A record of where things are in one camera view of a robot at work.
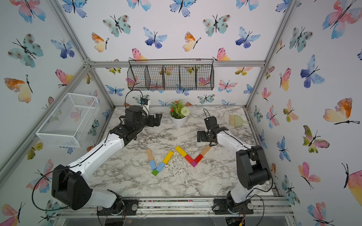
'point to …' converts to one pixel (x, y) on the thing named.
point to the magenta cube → (193, 163)
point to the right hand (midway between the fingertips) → (206, 135)
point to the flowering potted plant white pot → (178, 113)
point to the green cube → (154, 172)
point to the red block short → (198, 158)
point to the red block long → (189, 158)
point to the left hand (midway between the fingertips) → (155, 112)
